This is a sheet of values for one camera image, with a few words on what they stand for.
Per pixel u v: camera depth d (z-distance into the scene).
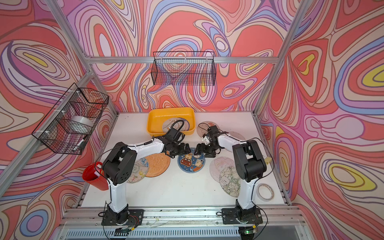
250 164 0.51
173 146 0.79
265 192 0.80
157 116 1.17
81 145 0.71
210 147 0.82
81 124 0.69
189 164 0.91
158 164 0.91
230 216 0.73
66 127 0.75
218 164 0.92
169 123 1.12
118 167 0.51
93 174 0.80
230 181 0.84
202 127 0.90
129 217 0.73
